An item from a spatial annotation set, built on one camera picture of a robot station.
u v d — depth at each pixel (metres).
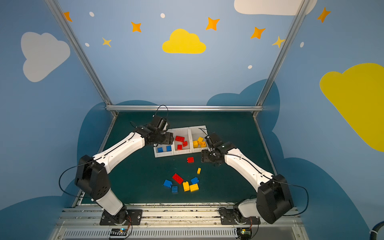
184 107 1.44
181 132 1.08
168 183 0.84
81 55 0.86
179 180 0.86
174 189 0.82
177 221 0.74
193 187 0.82
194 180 0.86
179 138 1.04
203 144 0.99
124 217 0.68
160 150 0.96
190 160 0.95
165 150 1.00
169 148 1.01
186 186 0.82
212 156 0.61
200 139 1.03
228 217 0.75
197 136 1.03
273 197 0.42
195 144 0.98
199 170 0.89
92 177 0.44
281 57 0.87
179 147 1.01
